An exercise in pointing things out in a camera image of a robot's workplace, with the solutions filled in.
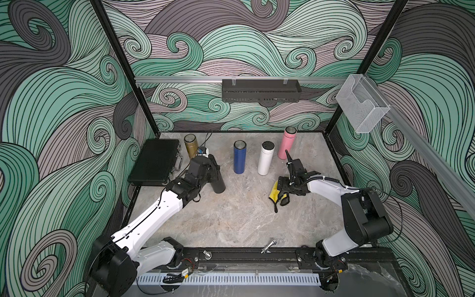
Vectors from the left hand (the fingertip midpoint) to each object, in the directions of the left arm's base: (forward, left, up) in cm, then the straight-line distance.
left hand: (213, 165), depth 79 cm
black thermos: (-3, -1, -10) cm, 11 cm away
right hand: (0, -35, -19) cm, 40 cm away
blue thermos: (+8, -12, -4) cm, 15 cm away
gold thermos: (+13, +12, -1) cm, 17 cm away
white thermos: (+9, -25, -5) cm, 27 cm away
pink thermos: (+20, -38, -6) cm, 43 cm away
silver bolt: (-29, -23, -20) cm, 42 cm away
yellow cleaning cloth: (-5, -29, -18) cm, 35 cm away
